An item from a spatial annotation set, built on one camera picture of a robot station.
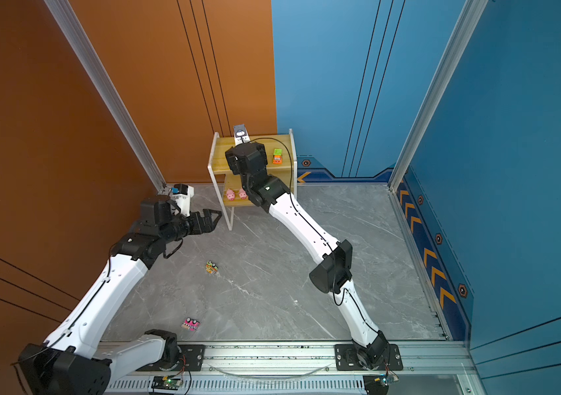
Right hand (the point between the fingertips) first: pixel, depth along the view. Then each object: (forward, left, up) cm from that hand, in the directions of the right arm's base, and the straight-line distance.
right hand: (242, 145), depth 77 cm
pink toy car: (-43, +17, -37) cm, 59 cm away
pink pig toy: (-1, +8, -21) cm, 23 cm away
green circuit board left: (-58, +22, -41) cm, 74 cm away
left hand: (-17, +10, -13) cm, 23 cm away
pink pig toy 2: (-2, +3, -21) cm, 21 cm away
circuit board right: (-58, -40, -42) cm, 82 cm away
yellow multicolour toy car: (-23, +15, -38) cm, 47 cm away
